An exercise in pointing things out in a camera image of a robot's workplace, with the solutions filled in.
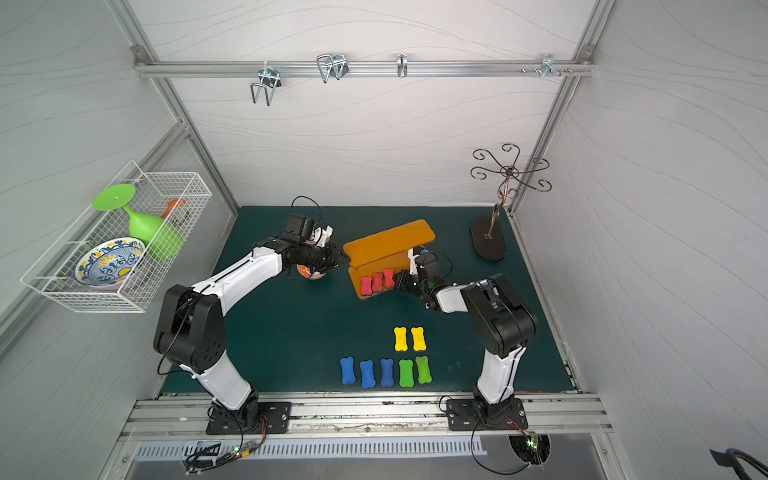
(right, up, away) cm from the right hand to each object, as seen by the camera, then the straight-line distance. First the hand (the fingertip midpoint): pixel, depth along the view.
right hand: (393, 274), depth 97 cm
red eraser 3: (-1, 0, +1) cm, 2 cm away
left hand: (-13, +5, -9) cm, 17 cm away
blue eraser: (-12, -24, -17) cm, 32 cm away
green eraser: (+4, -25, -18) cm, 30 cm away
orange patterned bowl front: (-29, 0, +2) cm, 29 cm away
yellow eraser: (+2, -17, -11) cm, 21 cm away
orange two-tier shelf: (-2, +8, -6) cm, 10 cm away
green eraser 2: (+8, -25, -18) cm, 32 cm away
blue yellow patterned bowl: (-60, +7, -35) cm, 70 cm away
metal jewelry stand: (+36, +14, +12) cm, 40 cm away
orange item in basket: (-59, +20, -20) cm, 65 cm away
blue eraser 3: (-2, -24, -17) cm, 30 cm away
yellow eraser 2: (+7, -18, -11) cm, 22 cm away
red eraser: (-9, -4, -1) cm, 10 cm away
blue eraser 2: (-7, -25, -18) cm, 32 cm away
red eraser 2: (-5, -2, -1) cm, 6 cm away
